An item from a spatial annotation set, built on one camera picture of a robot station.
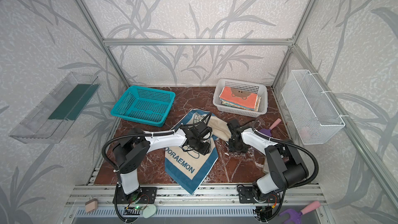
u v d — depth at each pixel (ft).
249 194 2.40
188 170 2.66
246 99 3.53
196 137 2.22
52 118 2.11
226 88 3.66
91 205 2.31
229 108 3.25
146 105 3.57
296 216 2.30
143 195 2.37
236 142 2.36
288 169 1.43
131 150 1.56
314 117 2.02
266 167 2.59
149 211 2.26
